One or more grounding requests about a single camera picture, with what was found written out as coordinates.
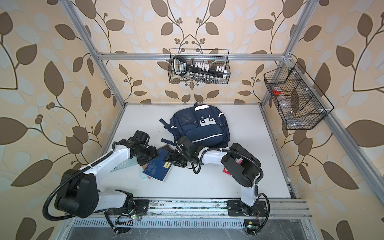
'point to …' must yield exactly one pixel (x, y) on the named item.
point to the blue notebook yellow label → (158, 168)
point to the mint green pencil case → (143, 176)
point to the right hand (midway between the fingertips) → (166, 163)
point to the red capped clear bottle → (277, 90)
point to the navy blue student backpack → (205, 125)
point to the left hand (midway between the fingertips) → (157, 156)
